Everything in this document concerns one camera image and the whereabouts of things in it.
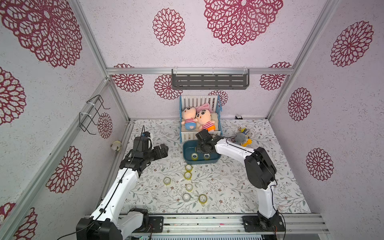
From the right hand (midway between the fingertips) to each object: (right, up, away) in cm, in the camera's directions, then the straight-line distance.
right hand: (203, 148), depth 97 cm
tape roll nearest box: (-10, -12, -3) cm, 16 cm away
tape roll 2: (+2, -6, 0) cm, 6 cm away
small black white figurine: (+31, +24, +27) cm, 47 cm away
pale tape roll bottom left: (-11, -26, -14) cm, 31 cm away
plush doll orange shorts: (0, +20, +6) cm, 21 cm away
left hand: (-25, 0, -16) cm, 29 cm away
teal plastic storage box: (-9, +1, +5) cm, 10 cm away
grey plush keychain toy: (+27, +7, +4) cm, 28 cm away
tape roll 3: (-22, -19, -9) cm, 31 cm away
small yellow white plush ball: (-60, +1, +6) cm, 60 cm away
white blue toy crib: (+9, +34, +15) cm, 38 cm away
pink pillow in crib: (+2, +30, +16) cm, 34 cm away
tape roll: (-6, -6, 0) cm, 8 cm away
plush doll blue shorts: (-10, +23, +9) cm, 26 cm away
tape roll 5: (-2, -26, -16) cm, 31 cm away
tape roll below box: (-10, -16, -7) cm, 20 cm away
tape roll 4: (-9, -22, -11) cm, 26 cm away
